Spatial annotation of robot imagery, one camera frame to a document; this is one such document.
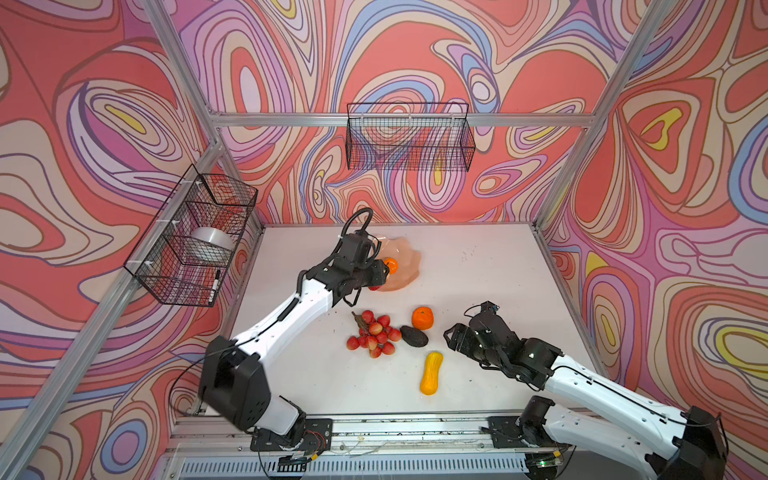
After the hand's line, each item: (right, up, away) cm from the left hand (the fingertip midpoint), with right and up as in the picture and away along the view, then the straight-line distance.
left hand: (386, 267), depth 82 cm
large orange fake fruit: (+11, -16, +6) cm, 20 cm away
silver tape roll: (-42, +6, -12) cm, 44 cm away
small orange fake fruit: (+2, 0, +20) cm, 20 cm away
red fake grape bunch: (-3, -19, +2) cm, 20 cm away
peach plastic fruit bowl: (+8, +1, +24) cm, 26 cm away
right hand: (+19, -21, -3) cm, 28 cm away
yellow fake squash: (+12, -30, -4) cm, 33 cm away
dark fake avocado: (+8, -20, +4) cm, 22 cm away
